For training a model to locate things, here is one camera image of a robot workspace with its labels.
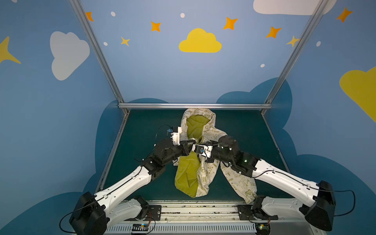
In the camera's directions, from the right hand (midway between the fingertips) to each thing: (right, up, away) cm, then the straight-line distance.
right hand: (199, 142), depth 72 cm
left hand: (-2, +1, 0) cm, 2 cm away
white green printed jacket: (-3, -19, +10) cm, 22 cm away
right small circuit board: (+33, -45, +1) cm, 55 cm away
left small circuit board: (-31, -44, +1) cm, 54 cm away
